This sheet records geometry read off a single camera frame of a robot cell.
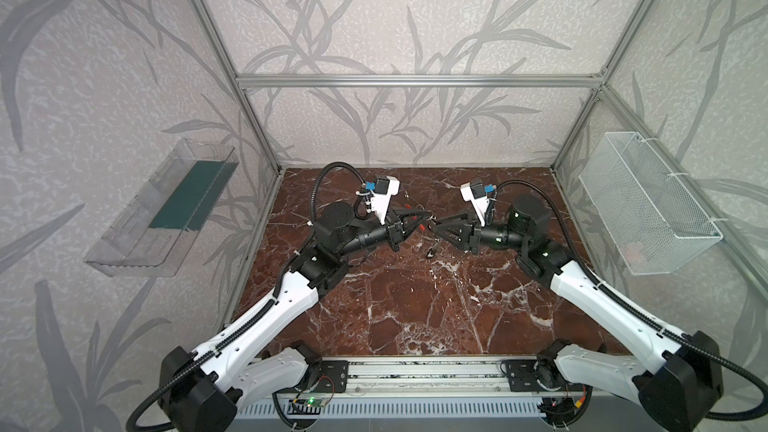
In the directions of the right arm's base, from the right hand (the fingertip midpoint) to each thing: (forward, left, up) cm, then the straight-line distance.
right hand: (438, 219), depth 66 cm
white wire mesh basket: (-3, -45, +2) cm, 45 cm away
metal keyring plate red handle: (-4, +4, +3) cm, 6 cm away
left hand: (-2, +2, +5) cm, 6 cm away
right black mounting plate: (-26, -21, -31) cm, 46 cm away
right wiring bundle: (-33, -31, -34) cm, 56 cm away
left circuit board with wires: (-32, +29, -31) cm, 53 cm away
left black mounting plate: (-27, +25, -31) cm, 48 cm away
